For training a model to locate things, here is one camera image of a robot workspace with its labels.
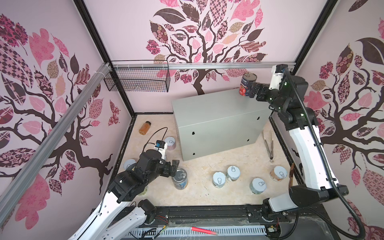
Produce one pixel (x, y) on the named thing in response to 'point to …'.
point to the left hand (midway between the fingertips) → (170, 163)
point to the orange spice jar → (144, 128)
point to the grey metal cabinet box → (211, 122)
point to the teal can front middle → (219, 179)
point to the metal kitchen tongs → (271, 153)
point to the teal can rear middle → (233, 173)
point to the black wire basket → (138, 80)
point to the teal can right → (257, 186)
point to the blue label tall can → (180, 180)
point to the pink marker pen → (203, 230)
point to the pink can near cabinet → (171, 142)
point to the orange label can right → (278, 173)
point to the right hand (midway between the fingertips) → (260, 82)
